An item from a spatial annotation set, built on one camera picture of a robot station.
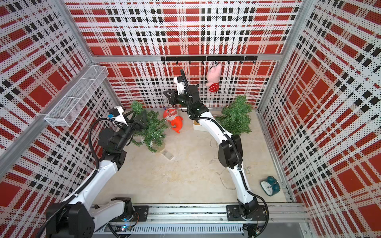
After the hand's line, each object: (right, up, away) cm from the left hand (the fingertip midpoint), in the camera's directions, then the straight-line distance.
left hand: (143, 110), depth 72 cm
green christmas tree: (+48, -3, +10) cm, 49 cm away
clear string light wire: (+1, -18, +8) cm, 19 cm away
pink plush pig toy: (+37, +25, +21) cm, 49 cm away
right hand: (+10, +11, +7) cm, 17 cm away
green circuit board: (-7, -56, -3) cm, 57 cm away
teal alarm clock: (+65, -39, +3) cm, 76 cm away
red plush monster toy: (+7, 0, +36) cm, 36 cm away
